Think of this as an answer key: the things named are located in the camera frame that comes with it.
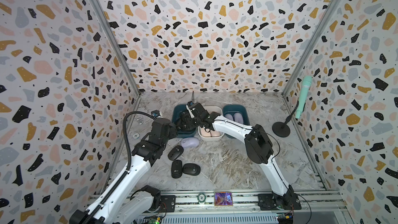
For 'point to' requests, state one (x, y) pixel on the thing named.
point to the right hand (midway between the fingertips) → (190, 120)
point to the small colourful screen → (223, 198)
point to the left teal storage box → (181, 134)
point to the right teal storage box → (229, 109)
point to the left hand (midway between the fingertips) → (173, 125)
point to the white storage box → (217, 109)
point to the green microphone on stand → (281, 129)
